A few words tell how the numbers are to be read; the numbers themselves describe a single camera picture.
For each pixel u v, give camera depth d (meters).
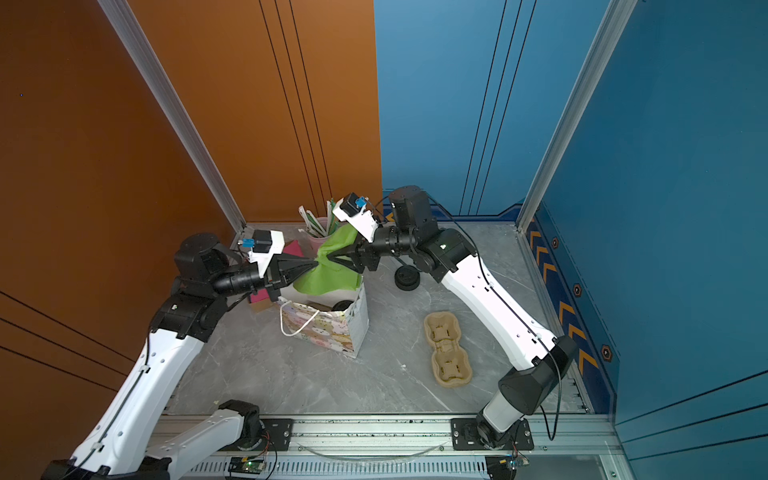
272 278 0.53
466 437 0.72
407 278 1.00
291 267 0.56
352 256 0.54
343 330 0.72
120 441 0.38
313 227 1.01
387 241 0.54
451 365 0.83
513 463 0.70
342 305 0.79
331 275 0.62
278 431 0.74
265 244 0.49
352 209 0.51
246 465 0.71
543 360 0.40
